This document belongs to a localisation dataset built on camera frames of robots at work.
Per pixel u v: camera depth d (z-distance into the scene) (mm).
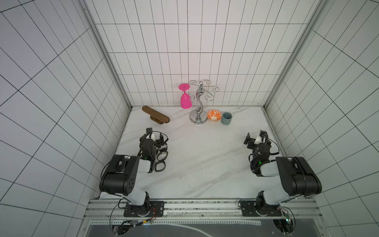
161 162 891
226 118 1061
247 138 838
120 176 456
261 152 684
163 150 923
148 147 684
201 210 742
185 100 983
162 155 920
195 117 1134
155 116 1057
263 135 764
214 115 1106
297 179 453
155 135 815
